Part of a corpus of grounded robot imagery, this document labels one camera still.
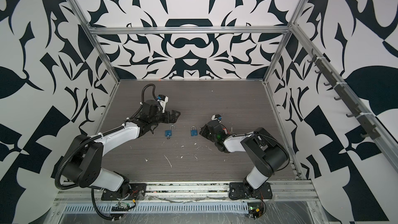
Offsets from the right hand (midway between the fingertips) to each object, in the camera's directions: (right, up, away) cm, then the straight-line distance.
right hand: (200, 127), depth 92 cm
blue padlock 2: (-4, -3, +1) cm, 5 cm away
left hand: (-14, +11, -4) cm, 18 cm away
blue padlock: (-19, -3, +1) cm, 19 cm away
